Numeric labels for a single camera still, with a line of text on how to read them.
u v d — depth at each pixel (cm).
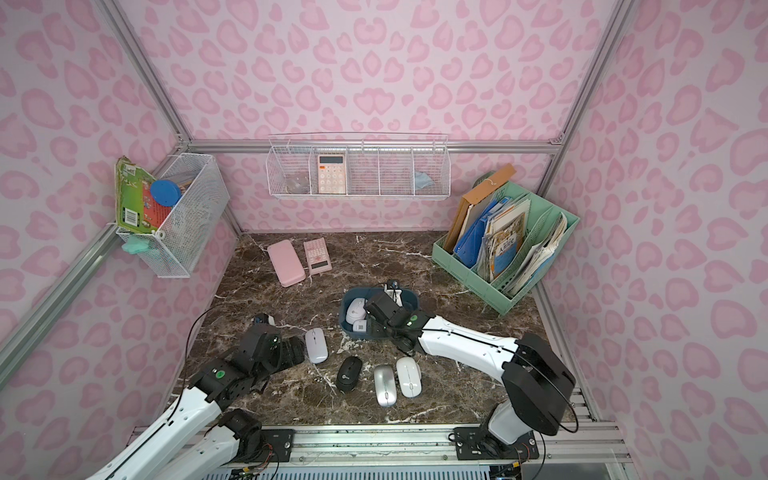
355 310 95
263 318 72
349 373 84
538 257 82
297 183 93
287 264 111
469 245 98
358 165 98
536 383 42
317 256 111
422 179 100
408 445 75
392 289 74
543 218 93
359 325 90
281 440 74
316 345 88
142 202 72
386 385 82
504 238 92
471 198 83
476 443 73
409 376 82
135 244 64
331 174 95
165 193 75
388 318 62
